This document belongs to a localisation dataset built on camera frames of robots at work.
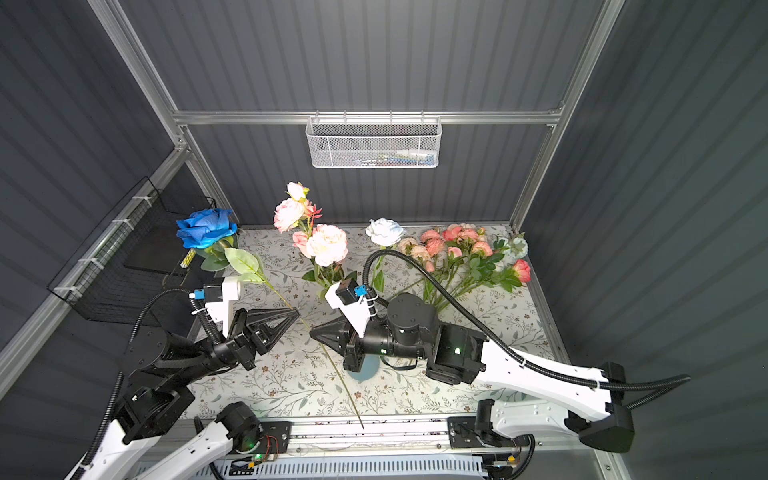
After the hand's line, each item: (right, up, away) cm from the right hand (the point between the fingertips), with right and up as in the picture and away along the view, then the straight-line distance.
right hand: (315, 339), depth 52 cm
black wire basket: (-52, +10, +20) cm, 56 cm away
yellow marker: (-38, +14, +22) cm, 46 cm away
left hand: (-2, +5, -2) cm, 5 cm away
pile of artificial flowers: (+39, +14, +54) cm, 68 cm away
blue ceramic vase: (+7, -19, +35) cm, 40 cm away
